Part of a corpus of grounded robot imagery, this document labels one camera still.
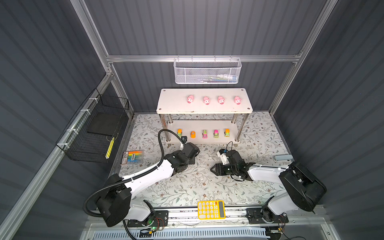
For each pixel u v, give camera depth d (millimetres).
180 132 985
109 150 678
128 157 939
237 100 765
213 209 753
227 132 970
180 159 628
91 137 721
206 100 762
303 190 446
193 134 978
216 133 985
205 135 965
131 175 468
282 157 911
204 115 1193
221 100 769
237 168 705
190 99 771
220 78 914
